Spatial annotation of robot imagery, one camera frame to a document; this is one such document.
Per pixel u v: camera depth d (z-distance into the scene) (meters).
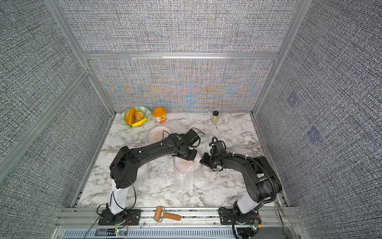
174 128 1.06
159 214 0.74
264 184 0.45
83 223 0.73
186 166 0.85
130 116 1.06
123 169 0.50
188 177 0.82
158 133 1.06
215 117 1.07
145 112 1.14
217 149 0.75
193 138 0.71
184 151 0.71
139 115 1.09
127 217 0.72
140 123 1.06
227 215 0.73
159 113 1.07
